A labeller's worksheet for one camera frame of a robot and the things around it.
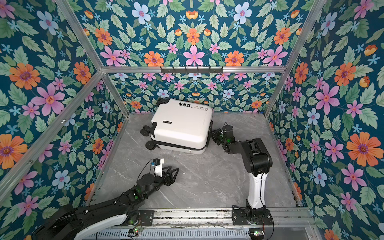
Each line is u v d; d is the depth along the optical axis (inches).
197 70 36.0
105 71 36.7
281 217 29.6
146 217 29.0
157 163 28.1
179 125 34.6
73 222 18.1
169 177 28.3
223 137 33.9
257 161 21.2
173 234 27.7
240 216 28.9
